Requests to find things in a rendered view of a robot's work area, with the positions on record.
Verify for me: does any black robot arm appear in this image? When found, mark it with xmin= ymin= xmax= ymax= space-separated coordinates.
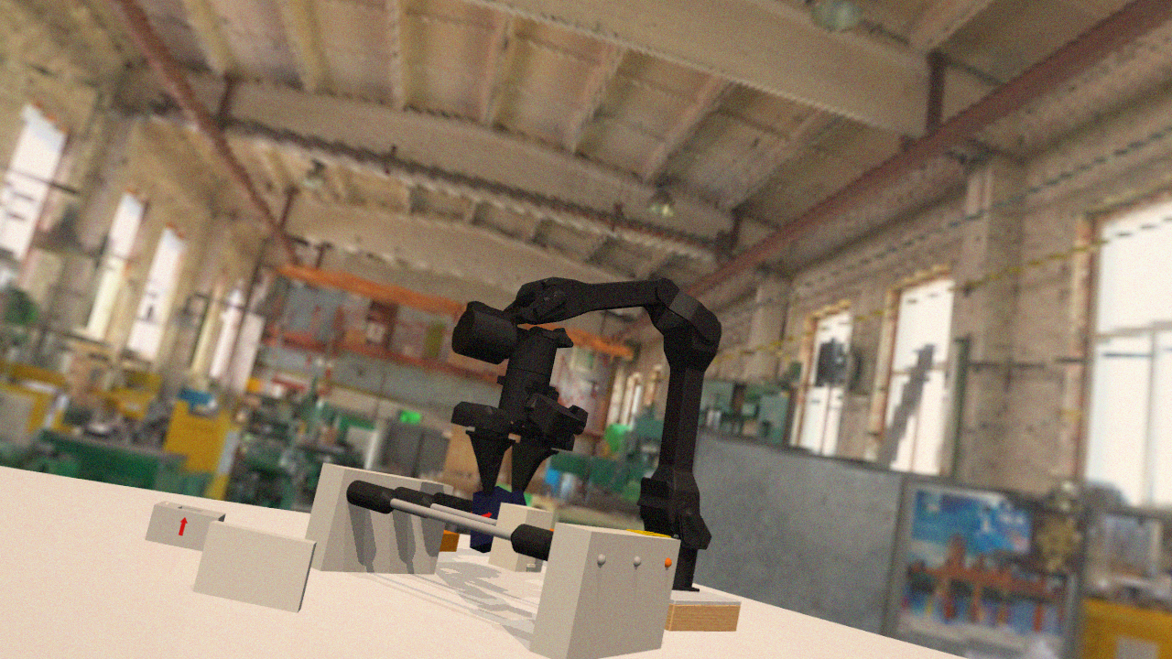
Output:
xmin=452 ymin=277 xmax=722 ymax=592

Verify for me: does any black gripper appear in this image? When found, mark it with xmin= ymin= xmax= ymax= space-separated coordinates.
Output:
xmin=451 ymin=369 xmax=575 ymax=494

